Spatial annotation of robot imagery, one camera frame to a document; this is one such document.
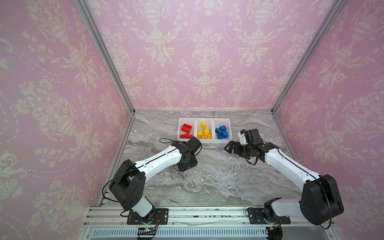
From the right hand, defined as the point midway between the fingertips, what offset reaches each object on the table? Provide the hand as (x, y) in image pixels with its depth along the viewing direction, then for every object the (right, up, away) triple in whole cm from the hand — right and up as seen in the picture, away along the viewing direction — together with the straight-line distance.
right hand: (231, 149), depth 86 cm
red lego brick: (-27, +12, +20) cm, 36 cm away
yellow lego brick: (-13, +10, +19) cm, 25 cm away
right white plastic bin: (-5, +16, +20) cm, 26 cm away
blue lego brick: (-1, +12, +20) cm, 23 cm away
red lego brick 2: (-26, +6, +17) cm, 32 cm away
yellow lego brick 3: (-14, +6, +16) cm, 22 cm away
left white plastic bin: (-25, +17, +23) cm, 38 cm away
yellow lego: (-15, +14, +22) cm, 30 cm away
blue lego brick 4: (-4, +6, +16) cm, 18 cm away
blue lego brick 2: (-5, +10, +19) cm, 22 cm away
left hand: (-22, -10, -3) cm, 24 cm away
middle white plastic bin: (-11, +17, +22) cm, 30 cm away
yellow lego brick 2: (-18, +8, +17) cm, 26 cm away
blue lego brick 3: (0, +8, +17) cm, 19 cm away
